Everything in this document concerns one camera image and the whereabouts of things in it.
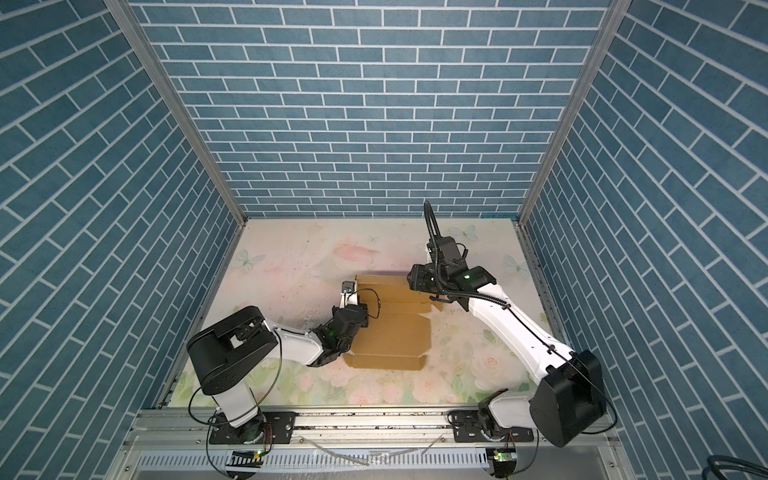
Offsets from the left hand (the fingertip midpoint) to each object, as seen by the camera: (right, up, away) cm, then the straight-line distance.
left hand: (362, 299), depth 92 cm
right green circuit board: (+38, -35, -19) cm, 55 cm away
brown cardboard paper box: (+11, -11, -2) cm, 16 cm away
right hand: (+15, +9, -11) cm, 21 cm away
